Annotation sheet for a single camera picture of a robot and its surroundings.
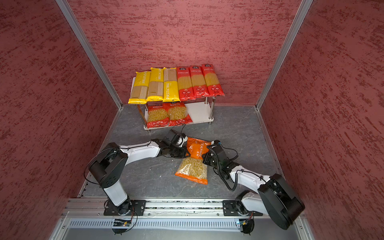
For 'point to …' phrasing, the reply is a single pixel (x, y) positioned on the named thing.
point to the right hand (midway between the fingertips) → (200, 159)
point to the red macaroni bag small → (178, 113)
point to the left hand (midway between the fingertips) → (189, 158)
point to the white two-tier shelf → (201, 111)
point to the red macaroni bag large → (157, 115)
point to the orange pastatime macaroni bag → (194, 166)
